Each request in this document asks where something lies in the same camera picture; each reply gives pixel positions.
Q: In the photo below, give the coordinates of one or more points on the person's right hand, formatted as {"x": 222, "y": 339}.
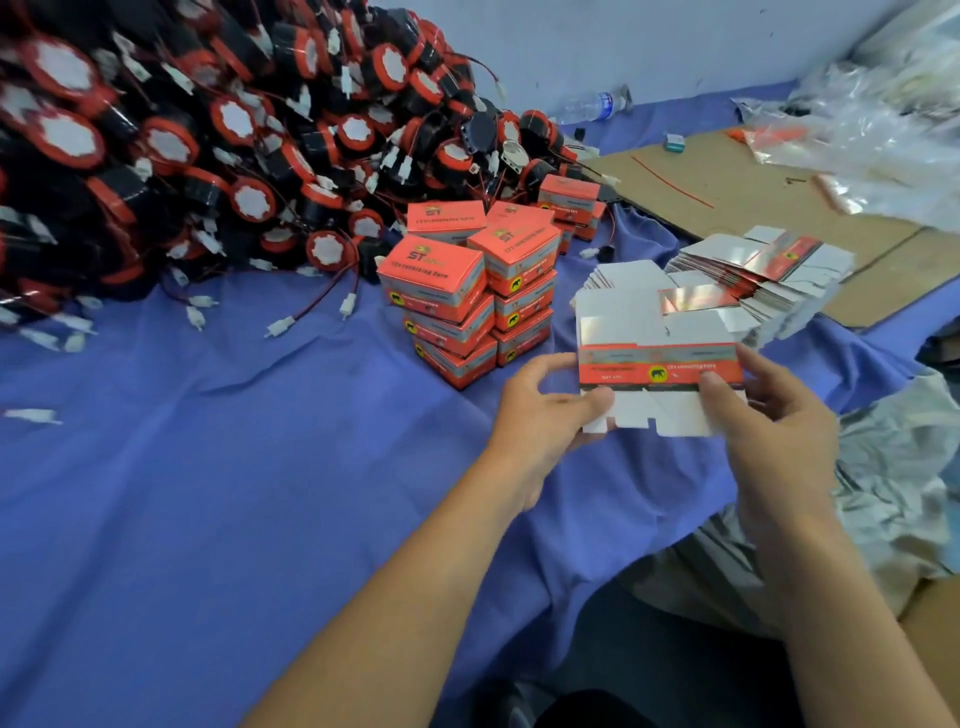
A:
{"x": 780, "y": 443}

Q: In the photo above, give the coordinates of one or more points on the person's left hand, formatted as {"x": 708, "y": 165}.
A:
{"x": 537, "y": 428}

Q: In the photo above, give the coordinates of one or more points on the stack of box blanks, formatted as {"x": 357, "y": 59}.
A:
{"x": 765, "y": 270}

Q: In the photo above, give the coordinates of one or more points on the pile of black red buzzers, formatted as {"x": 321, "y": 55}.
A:
{"x": 165, "y": 135}

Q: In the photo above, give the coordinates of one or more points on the person's left forearm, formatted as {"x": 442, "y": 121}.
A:
{"x": 390, "y": 630}

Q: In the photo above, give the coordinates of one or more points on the small teal box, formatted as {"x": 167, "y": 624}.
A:
{"x": 675, "y": 143}

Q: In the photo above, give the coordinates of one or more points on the brown cardboard carton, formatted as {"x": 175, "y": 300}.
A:
{"x": 933, "y": 653}

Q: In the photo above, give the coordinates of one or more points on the brown cardboard sheet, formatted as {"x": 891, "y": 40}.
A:
{"x": 720, "y": 188}

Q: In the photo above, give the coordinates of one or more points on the clear plastic water bottle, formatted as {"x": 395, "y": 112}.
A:
{"x": 588, "y": 105}

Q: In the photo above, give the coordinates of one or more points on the pile of clear plastic bags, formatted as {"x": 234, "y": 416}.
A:
{"x": 870, "y": 120}

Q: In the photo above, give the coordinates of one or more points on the blue table cloth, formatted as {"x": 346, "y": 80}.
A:
{"x": 195, "y": 510}

